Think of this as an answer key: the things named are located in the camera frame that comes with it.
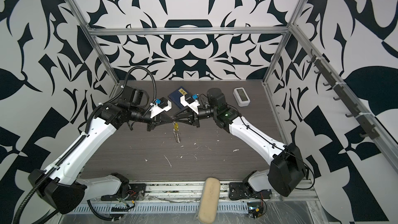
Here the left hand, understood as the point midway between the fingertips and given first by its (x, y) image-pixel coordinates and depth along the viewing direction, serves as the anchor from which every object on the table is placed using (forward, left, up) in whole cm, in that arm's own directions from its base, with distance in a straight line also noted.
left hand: (172, 116), depth 68 cm
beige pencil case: (-29, -15, -23) cm, 41 cm away
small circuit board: (-32, -36, -29) cm, 56 cm away
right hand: (-2, -2, +2) cm, 4 cm away
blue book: (+35, +4, -29) cm, 45 cm away
